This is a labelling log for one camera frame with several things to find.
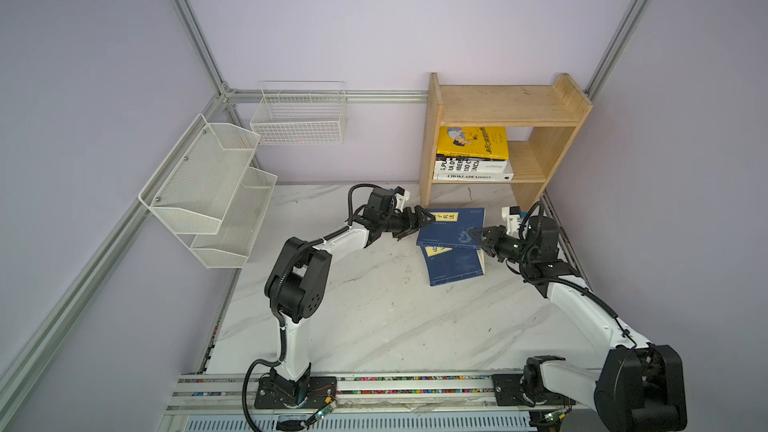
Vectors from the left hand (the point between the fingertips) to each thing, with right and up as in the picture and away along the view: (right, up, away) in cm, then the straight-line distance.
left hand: (427, 223), depth 89 cm
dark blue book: (+6, -1, -4) cm, 8 cm away
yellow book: (+13, +24, -3) cm, 28 cm away
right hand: (+10, -2, -10) cm, 14 cm away
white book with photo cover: (+7, +14, +3) cm, 16 cm away
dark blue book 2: (+5, -12, -4) cm, 13 cm away
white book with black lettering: (+5, +18, -1) cm, 19 cm away
